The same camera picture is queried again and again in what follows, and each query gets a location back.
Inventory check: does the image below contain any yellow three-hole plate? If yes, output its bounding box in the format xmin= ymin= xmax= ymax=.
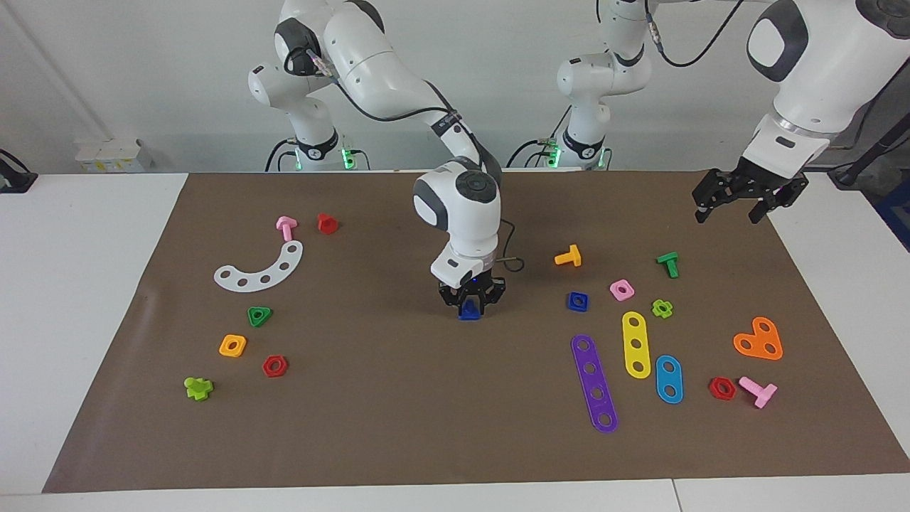
xmin=621 ymin=311 xmax=652 ymax=380

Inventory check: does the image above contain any black left base cable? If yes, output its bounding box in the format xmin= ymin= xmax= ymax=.
xmin=506 ymin=139 xmax=559 ymax=169

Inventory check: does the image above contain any black base cable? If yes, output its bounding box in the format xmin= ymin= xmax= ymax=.
xmin=266 ymin=139 xmax=294 ymax=173
xmin=506 ymin=139 xmax=559 ymax=169

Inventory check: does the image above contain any black right base cable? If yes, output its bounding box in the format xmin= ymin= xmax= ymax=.
xmin=266 ymin=139 xmax=294 ymax=173

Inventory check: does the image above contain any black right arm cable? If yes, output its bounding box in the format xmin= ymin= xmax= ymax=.
xmin=284 ymin=46 xmax=525 ymax=278

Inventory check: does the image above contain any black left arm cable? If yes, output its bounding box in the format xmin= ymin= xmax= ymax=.
xmin=640 ymin=0 xmax=910 ymax=150

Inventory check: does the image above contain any white box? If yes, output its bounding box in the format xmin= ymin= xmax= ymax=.
xmin=75 ymin=139 xmax=154 ymax=174

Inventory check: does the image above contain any black stand pole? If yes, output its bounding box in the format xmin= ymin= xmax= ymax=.
xmin=828 ymin=114 xmax=910 ymax=189

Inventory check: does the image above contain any purple four-hole plate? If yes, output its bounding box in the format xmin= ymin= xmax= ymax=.
xmin=571 ymin=334 xmax=619 ymax=434

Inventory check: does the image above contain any brown table mat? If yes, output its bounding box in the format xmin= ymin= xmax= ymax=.
xmin=41 ymin=169 xmax=910 ymax=494

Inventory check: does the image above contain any black table clamp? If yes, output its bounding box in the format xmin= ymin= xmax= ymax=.
xmin=0 ymin=148 xmax=38 ymax=194

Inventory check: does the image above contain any white curved five-hole plate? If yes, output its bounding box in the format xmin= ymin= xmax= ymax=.
xmin=213 ymin=240 xmax=304 ymax=293

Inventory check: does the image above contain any orange three-hole corner plate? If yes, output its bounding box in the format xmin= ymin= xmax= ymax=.
xmin=733 ymin=316 xmax=783 ymax=361

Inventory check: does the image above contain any blue two-hole plate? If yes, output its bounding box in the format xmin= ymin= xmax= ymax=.
xmin=655 ymin=355 xmax=684 ymax=405

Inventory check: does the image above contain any blue crate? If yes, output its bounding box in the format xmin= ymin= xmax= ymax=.
xmin=874 ymin=181 xmax=910 ymax=253

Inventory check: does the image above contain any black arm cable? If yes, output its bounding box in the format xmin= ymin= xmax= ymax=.
xmin=284 ymin=46 xmax=525 ymax=278
xmin=640 ymin=0 xmax=910 ymax=150

